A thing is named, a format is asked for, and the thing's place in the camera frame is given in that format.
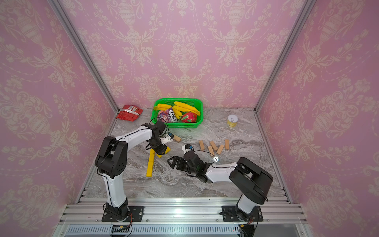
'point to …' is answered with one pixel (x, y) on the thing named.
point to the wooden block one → (202, 145)
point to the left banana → (162, 107)
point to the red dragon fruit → (189, 117)
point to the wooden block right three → (210, 150)
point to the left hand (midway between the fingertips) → (161, 152)
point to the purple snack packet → (168, 115)
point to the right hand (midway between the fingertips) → (169, 166)
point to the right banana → (184, 107)
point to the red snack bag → (129, 112)
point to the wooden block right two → (213, 145)
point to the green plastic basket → (197, 103)
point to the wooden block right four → (220, 149)
